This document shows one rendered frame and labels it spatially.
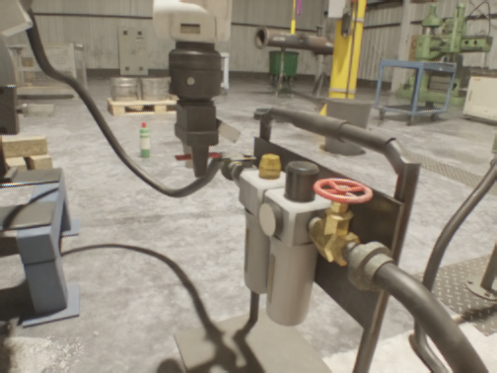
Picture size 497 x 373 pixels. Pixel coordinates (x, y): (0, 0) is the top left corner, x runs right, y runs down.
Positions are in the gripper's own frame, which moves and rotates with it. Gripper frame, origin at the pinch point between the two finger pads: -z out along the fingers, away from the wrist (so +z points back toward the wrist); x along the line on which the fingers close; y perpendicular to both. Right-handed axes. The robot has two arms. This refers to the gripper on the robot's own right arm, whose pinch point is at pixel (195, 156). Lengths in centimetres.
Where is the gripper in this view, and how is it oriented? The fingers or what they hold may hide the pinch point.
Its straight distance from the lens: 60.7
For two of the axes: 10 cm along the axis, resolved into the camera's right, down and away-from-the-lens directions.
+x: -4.3, -3.3, 8.4
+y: -9.0, 1.1, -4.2
